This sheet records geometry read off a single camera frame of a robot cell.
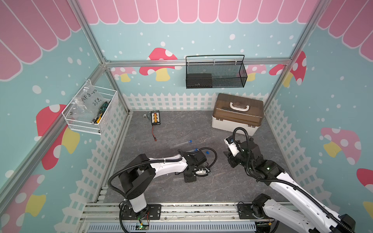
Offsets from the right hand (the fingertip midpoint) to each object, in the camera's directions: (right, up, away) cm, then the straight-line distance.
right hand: (226, 150), depth 77 cm
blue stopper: (-19, +2, +25) cm, 32 cm away
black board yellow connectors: (-47, +19, +36) cm, 62 cm away
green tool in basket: (-66, +17, -5) cm, 68 cm away
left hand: (-20, -17, +9) cm, 28 cm away
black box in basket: (-14, +42, +16) cm, 47 cm away
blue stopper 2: (-11, 0, -6) cm, 12 cm away
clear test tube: (-27, 0, +24) cm, 36 cm away
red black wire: (-48, +10, +32) cm, 59 cm away
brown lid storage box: (+6, +22, +15) cm, 27 cm away
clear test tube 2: (-27, -18, +8) cm, 33 cm away
